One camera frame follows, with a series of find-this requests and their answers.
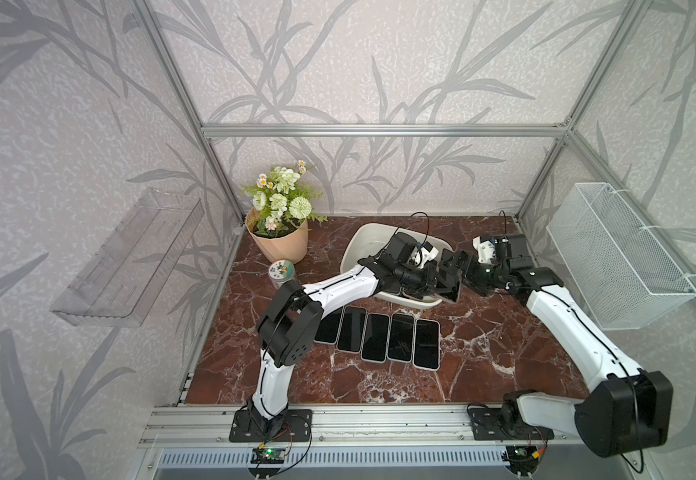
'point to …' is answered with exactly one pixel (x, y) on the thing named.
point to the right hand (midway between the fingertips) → (448, 269)
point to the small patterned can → (281, 271)
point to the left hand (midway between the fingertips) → (450, 292)
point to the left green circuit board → (268, 455)
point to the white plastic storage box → (364, 239)
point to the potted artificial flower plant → (279, 218)
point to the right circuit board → (524, 454)
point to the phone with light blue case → (375, 341)
